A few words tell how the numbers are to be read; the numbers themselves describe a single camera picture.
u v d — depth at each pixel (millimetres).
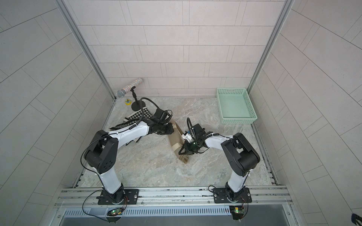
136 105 1090
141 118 1015
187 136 836
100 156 462
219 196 711
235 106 1119
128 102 1119
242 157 465
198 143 708
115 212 651
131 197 710
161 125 775
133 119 1013
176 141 847
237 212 673
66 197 712
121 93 881
